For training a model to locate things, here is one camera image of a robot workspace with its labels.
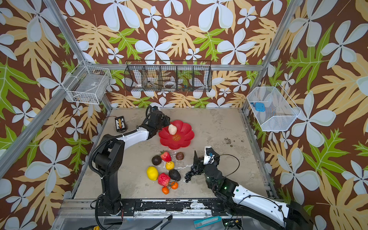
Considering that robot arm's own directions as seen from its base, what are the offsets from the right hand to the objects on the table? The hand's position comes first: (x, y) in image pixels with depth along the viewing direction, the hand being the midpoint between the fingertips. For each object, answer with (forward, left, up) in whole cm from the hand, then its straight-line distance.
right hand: (201, 151), depth 78 cm
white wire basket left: (+36, +68, +18) cm, 79 cm away
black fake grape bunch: (-7, +4, -14) cm, 16 cm away
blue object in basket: (+24, -37, +9) cm, 45 cm away
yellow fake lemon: (-7, +28, -12) cm, 32 cm away
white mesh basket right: (+22, -44, +10) cm, 50 cm away
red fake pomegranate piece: (-12, +21, -11) cm, 26 cm away
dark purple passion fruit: (0, +27, -11) cm, 29 cm away
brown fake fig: (+4, +12, -13) cm, 18 cm away
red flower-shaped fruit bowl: (+18, +10, -16) cm, 26 cm away
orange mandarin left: (-17, +20, -14) cm, 29 cm away
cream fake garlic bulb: (+22, +17, -10) cm, 30 cm away
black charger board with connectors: (+30, +58, -15) cm, 67 cm away
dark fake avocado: (-9, +15, -11) cm, 21 cm away
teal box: (-31, +2, -16) cm, 35 cm away
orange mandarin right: (-14, +15, -14) cm, 25 cm away
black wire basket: (+50, +15, +15) cm, 54 cm away
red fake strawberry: (+3, +21, -12) cm, 24 cm away
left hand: (+28, +20, -2) cm, 34 cm away
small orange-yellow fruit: (-3, +18, -12) cm, 22 cm away
